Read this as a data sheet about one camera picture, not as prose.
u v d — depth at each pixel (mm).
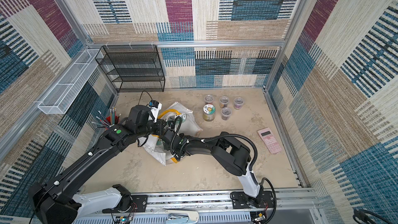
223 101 1055
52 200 374
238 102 1051
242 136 463
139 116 558
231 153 509
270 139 919
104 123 893
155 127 654
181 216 678
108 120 919
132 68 1083
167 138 691
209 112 966
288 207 757
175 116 769
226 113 994
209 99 1083
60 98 715
